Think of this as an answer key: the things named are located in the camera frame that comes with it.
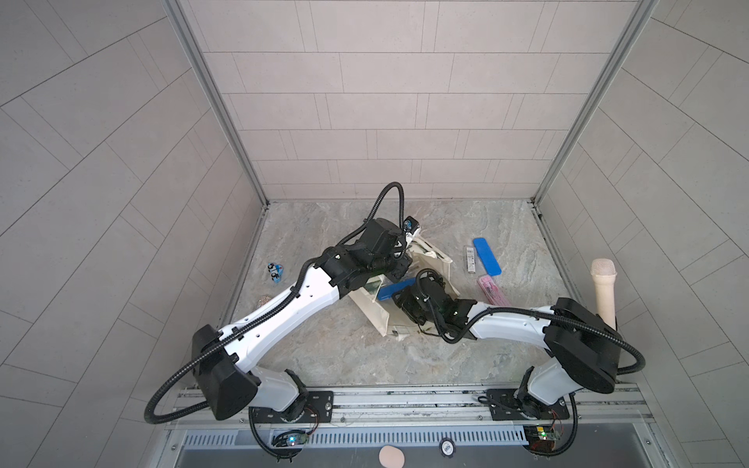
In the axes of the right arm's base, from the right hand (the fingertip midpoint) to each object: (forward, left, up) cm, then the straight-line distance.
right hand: (390, 301), depth 84 cm
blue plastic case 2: (+3, +1, -1) cm, 4 cm away
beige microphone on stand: (-7, -47, +22) cm, 52 cm away
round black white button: (-34, -11, -7) cm, 36 cm away
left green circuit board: (-30, +25, -3) cm, 39 cm away
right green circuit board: (-33, -33, -8) cm, 48 cm away
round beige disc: (-35, +2, -4) cm, 35 cm away
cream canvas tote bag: (-8, +2, +11) cm, 14 cm away
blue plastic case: (+17, -34, -5) cm, 39 cm away
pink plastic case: (+4, -32, -6) cm, 33 cm away
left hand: (+4, -6, +17) cm, 19 cm away
